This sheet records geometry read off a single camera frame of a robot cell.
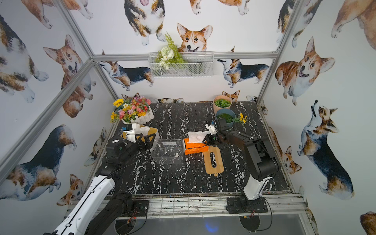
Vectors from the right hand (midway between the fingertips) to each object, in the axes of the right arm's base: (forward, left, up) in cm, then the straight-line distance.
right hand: (208, 137), depth 94 cm
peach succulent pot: (+26, -10, +5) cm, 29 cm away
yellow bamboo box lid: (+3, +36, +3) cm, 36 cm away
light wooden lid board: (-17, -6, -7) cm, 20 cm away
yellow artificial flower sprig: (+8, -21, +8) cm, 24 cm away
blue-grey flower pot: (+18, -15, +1) cm, 23 cm away
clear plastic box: (-7, +26, -7) cm, 28 cm away
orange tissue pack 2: (+2, +40, +6) cm, 41 cm away
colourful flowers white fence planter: (+14, +49, +11) cm, 52 cm away
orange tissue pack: (-4, +9, -1) cm, 10 cm away
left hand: (-6, +33, +17) cm, 37 cm away
